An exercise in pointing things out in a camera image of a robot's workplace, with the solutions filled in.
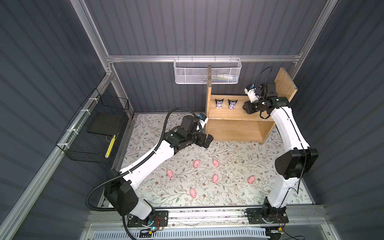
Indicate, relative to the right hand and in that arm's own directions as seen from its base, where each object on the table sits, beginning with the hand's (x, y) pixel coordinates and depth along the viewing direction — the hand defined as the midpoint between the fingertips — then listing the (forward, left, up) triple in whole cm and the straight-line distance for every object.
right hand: (249, 105), depth 85 cm
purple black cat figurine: (-1, +18, +3) cm, 18 cm away
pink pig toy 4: (-41, +33, -27) cm, 58 cm away
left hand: (-17, +25, -4) cm, 31 cm away
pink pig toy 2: (-23, +19, -26) cm, 40 cm away
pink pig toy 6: (-33, 0, -27) cm, 43 cm away
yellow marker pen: (-27, +71, 0) cm, 76 cm away
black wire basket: (-21, +80, +2) cm, 83 cm away
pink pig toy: (-23, +31, -26) cm, 47 cm away
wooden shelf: (0, +12, -12) cm, 17 cm away
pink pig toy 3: (-32, +20, -27) cm, 46 cm away
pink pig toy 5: (-30, +46, -26) cm, 61 cm away
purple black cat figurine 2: (-3, +11, +4) cm, 12 cm away
